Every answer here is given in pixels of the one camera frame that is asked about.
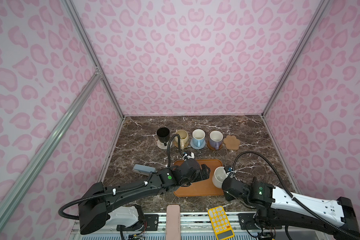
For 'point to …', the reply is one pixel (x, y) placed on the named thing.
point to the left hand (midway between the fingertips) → (207, 171)
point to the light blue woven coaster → (197, 147)
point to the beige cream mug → (184, 138)
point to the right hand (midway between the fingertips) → (224, 189)
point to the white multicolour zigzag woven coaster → (161, 145)
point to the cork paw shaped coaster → (232, 143)
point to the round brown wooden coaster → (209, 147)
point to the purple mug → (216, 139)
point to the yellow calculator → (221, 226)
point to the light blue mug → (198, 136)
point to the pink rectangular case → (173, 222)
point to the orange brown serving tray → (204, 187)
